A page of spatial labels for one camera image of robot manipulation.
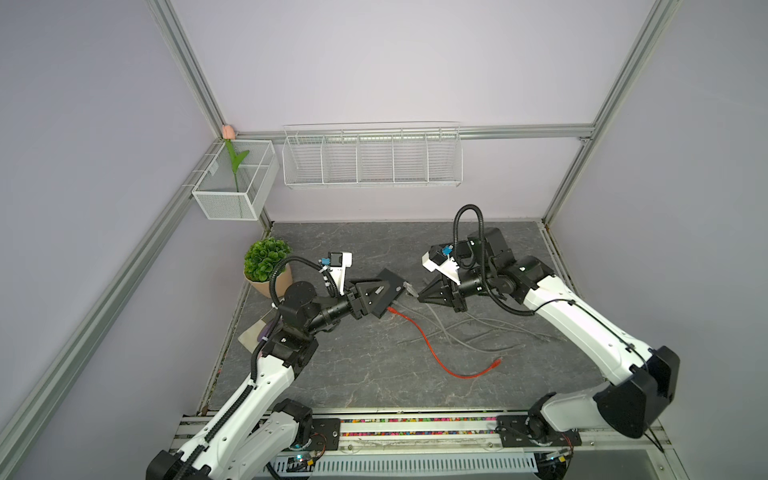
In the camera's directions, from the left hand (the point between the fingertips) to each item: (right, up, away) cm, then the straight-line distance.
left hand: (386, 289), depth 67 cm
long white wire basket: (-6, +40, +31) cm, 51 cm away
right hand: (+8, -3, +2) cm, 9 cm away
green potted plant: (-39, +5, +22) cm, 45 cm away
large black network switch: (+2, +1, -1) cm, 3 cm away
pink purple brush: (-23, -7, -9) cm, 26 cm away
